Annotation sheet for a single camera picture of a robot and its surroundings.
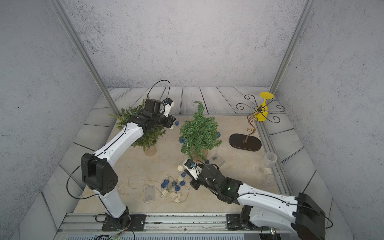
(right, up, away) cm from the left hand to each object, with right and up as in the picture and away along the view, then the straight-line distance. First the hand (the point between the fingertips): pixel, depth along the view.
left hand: (177, 118), depth 85 cm
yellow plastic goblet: (+44, +2, -6) cm, 45 cm away
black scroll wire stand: (+46, -16, +16) cm, 51 cm away
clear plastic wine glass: (+47, -21, -9) cm, 52 cm away
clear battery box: (-15, -42, -2) cm, 44 cm away
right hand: (+6, -26, -12) cm, 29 cm away
